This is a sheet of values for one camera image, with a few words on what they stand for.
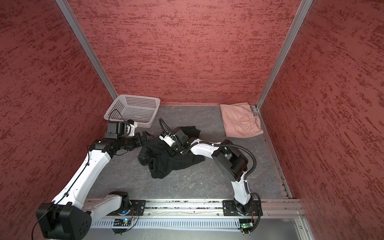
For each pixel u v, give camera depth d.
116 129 0.60
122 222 0.71
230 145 0.53
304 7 0.71
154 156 0.87
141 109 1.18
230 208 0.74
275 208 0.76
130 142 0.66
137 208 0.73
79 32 0.79
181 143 0.72
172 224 0.77
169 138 0.80
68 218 0.37
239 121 1.09
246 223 0.71
